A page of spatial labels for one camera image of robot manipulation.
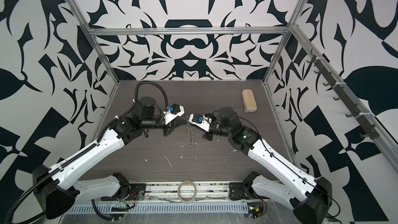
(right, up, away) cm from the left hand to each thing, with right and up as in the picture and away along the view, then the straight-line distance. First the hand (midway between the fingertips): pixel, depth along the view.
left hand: (186, 117), depth 68 cm
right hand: (+3, -2, 0) cm, 4 cm away
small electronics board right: (+31, -42, +3) cm, 53 cm away
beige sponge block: (+39, +6, +37) cm, 54 cm away
